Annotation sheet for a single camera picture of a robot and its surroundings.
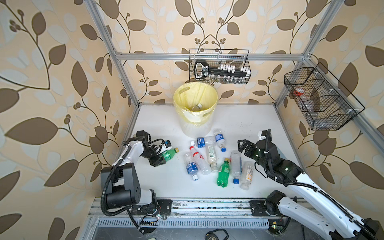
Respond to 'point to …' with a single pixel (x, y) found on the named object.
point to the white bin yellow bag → (194, 103)
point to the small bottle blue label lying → (203, 142)
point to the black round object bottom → (210, 236)
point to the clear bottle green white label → (212, 154)
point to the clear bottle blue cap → (236, 166)
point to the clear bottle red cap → (201, 160)
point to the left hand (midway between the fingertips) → (157, 156)
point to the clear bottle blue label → (192, 167)
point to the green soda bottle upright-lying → (224, 173)
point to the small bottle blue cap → (219, 138)
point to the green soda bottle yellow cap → (168, 154)
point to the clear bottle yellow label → (247, 173)
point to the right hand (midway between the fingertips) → (244, 144)
